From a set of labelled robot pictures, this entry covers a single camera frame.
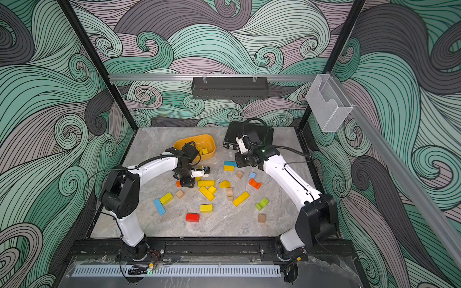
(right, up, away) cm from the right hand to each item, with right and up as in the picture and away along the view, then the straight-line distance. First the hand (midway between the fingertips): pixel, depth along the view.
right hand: (237, 159), depth 83 cm
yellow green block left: (-35, -20, +4) cm, 41 cm away
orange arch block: (+9, -14, +11) cm, 20 cm away
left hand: (-24, -11, +7) cm, 27 cm away
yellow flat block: (-16, -13, +7) cm, 22 cm away
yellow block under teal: (-4, -7, +18) cm, 20 cm away
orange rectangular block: (-31, -14, +10) cm, 35 cm away
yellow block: (-14, -23, 0) cm, 27 cm away
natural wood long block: (-3, -19, +7) cm, 20 cm away
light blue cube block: (+9, -10, +12) cm, 18 cm away
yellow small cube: (-12, -16, +7) cm, 22 cm away
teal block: (-2, -5, +23) cm, 24 cm away
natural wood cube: (+11, -27, -1) cm, 29 cm away
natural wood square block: (+2, -9, +13) cm, 16 cm away
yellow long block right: (+3, -20, +5) cm, 21 cm away
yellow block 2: (-18, +3, +19) cm, 27 cm away
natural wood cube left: (-29, -18, +5) cm, 35 cm away
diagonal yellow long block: (-16, -18, +7) cm, 25 cm away
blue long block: (-38, -24, +3) cm, 45 cm away
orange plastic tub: (-19, +8, +28) cm, 35 cm away
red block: (-21, -28, +1) cm, 35 cm away
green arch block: (+13, -22, +3) cm, 25 cm away
